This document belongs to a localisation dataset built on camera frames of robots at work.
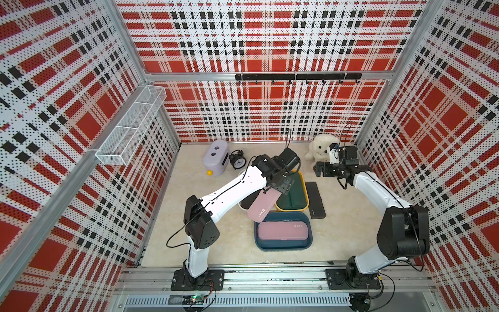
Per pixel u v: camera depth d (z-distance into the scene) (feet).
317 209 2.99
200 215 1.44
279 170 1.77
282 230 2.83
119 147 3.00
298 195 3.01
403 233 1.46
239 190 1.64
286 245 2.65
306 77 2.90
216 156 3.40
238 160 3.35
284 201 2.90
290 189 2.34
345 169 2.17
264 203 2.45
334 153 2.56
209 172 3.32
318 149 3.22
